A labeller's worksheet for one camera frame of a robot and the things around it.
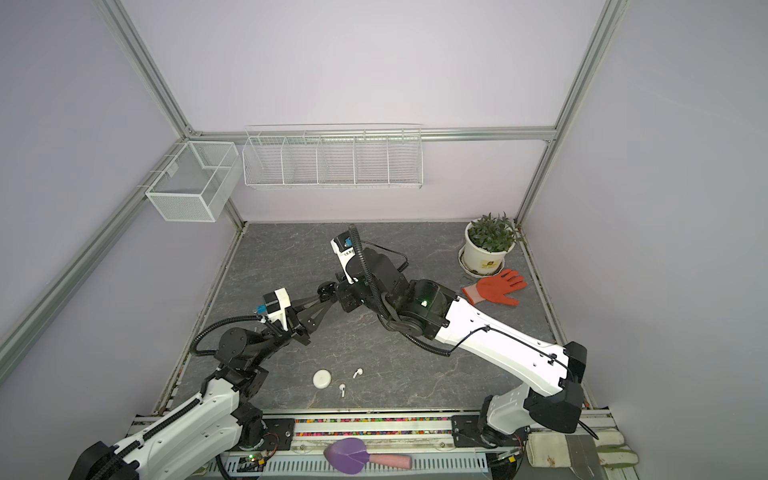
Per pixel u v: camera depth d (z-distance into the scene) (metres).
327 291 0.66
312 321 0.65
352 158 0.99
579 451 0.69
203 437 0.57
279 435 0.74
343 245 0.52
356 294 0.54
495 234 0.94
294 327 0.62
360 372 0.83
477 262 1.00
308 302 0.66
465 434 0.72
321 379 0.81
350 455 0.71
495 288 1.02
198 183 0.97
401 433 0.75
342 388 0.81
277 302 0.58
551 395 0.40
